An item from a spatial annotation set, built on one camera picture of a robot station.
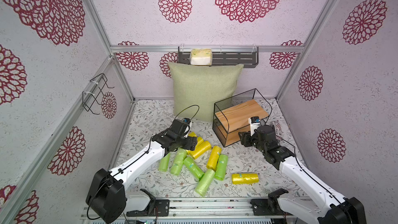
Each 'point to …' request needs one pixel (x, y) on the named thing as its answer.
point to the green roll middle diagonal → (194, 168)
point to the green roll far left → (164, 163)
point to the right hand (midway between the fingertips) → (243, 130)
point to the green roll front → (203, 185)
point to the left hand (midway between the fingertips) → (189, 141)
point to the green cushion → (197, 88)
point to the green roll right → (222, 167)
